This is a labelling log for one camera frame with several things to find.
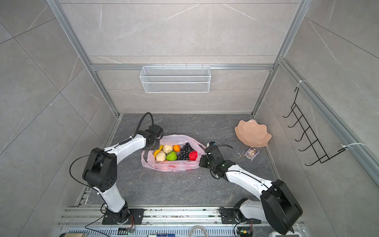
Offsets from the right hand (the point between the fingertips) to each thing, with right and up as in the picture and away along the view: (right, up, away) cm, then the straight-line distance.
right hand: (200, 158), depth 87 cm
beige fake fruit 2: (-21, +5, +6) cm, 22 cm away
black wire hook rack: (+50, +11, -23) cm, 56 cm away
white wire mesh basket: (-17, +52, +14) cm, 56 cm away
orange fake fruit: (-15, +5, +8) cm, 18 cm away
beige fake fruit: (-25, 0, +3) cm, 25 cm away
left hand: (-31, +8, +6) cm, 33 cm away
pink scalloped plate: (+39, +14, +21) cm, 46 cm away
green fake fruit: (-18, +1, +3) cm, 18 cm away
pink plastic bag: (-31, -2, -1) cm, 31 cm away
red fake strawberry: (-5, +1, +3) cm, 5 cm away
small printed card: (+34, +1, +8) cm, 35 cm away
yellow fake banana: (-28, +3, +8) cm, 29 cm away
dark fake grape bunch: (-10, +2, +6) cm, 12 cm away
